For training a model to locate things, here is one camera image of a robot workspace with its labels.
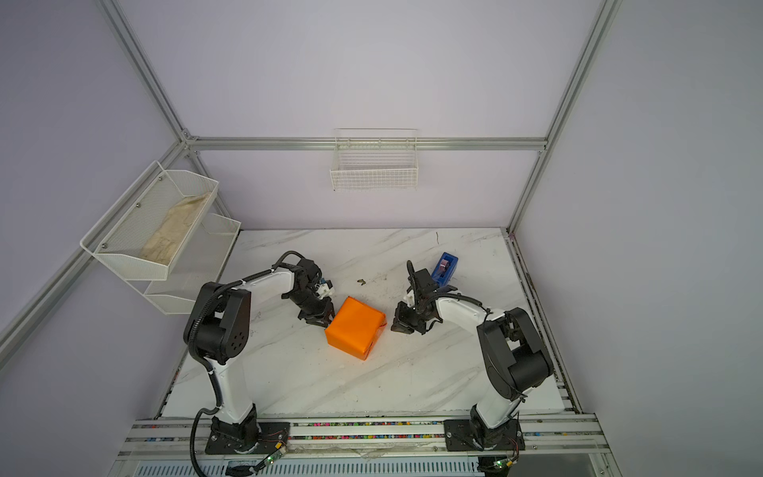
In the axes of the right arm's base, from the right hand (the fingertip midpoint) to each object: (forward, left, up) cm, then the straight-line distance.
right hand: (389, 326), depth 88 cm
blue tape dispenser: (+22, -19, 0) cm, 29 cm away
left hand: (+2, +19, -3) cm, 19 cm away
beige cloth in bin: (+9, +58, +26) cm, 64 cm away
